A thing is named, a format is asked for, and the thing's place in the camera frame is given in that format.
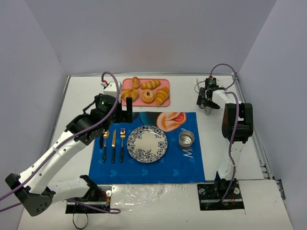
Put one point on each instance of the metal cup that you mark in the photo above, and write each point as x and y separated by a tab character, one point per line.
186	139

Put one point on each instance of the upper striped croissant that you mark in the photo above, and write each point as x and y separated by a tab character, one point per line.
151	84

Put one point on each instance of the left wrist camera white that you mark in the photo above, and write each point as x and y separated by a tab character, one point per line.
110	89

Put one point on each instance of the striped croissant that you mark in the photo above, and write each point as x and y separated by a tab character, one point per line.
161	95
151	84

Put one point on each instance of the blue floral plate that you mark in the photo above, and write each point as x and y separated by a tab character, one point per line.
147	144

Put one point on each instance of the right striped croissant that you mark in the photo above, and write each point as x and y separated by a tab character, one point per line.
161	95

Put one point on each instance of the small round bun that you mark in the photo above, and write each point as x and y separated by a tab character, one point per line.
135	82

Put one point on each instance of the round striped bun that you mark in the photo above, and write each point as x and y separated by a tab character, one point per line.
132	93

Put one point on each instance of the gold knife green handle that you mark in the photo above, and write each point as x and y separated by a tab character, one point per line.
113	146

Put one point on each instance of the aluminium rail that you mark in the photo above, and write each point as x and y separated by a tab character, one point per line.
264	163

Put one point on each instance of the sugared donut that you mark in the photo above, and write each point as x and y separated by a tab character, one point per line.
147	96

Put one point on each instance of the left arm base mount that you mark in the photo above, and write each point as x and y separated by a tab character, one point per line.
100	199

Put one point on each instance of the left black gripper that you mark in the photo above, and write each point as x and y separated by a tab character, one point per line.
123	113

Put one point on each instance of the gold spoon green handle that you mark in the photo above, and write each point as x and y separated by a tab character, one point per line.
106	135

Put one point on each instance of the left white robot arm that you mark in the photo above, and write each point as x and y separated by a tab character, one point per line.
33	187

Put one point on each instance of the blue cartoon placemat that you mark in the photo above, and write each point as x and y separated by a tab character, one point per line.
177	166

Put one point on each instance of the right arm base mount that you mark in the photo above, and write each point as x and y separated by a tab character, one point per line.
210	196

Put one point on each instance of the pink tray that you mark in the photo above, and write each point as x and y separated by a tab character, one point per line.
164	83

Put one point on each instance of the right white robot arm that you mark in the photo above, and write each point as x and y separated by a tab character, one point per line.
237	123

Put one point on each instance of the gold fork green handle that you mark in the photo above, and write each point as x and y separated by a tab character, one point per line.
122	135

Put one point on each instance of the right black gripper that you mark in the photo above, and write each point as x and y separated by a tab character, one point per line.
206	102

